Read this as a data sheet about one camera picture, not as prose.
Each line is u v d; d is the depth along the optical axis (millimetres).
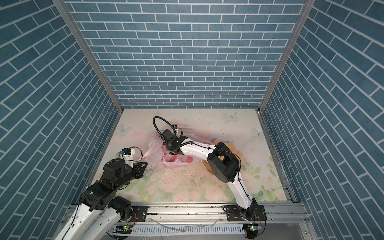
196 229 706
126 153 643
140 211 745
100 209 502
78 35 792
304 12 722
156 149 783
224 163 526
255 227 706
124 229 722
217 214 754
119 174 561
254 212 675
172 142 707
